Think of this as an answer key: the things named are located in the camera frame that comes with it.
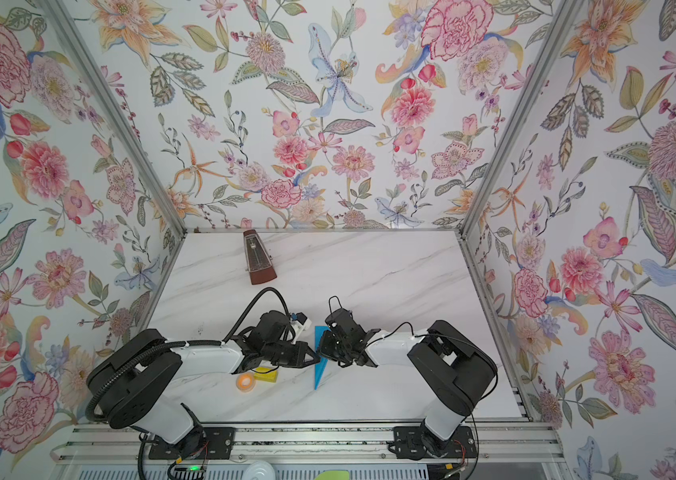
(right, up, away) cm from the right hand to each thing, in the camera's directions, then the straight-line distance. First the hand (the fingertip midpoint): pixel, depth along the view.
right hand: (314, 348), depth 90 cm
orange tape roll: (-19, -8, -6) cm, 21 cm away
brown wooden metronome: (-19, +26, +11) cm, 34 cm away
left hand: (+3, -3, -7) cm, 8 cm away
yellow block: (-13, -5, -8) cm, 16 cm away
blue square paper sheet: (+2, -4, -4) cm, 6 cm away
